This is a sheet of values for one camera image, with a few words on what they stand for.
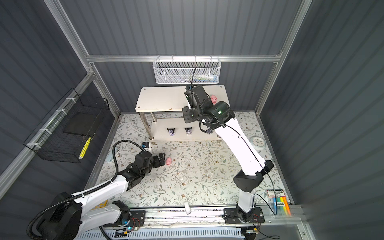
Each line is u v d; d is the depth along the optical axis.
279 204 0.77
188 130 0.96
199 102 0.46
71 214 0.40
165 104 0.79
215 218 0.75
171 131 0.96
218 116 0.42
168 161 0.91
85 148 0.68
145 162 0.65
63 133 0.72
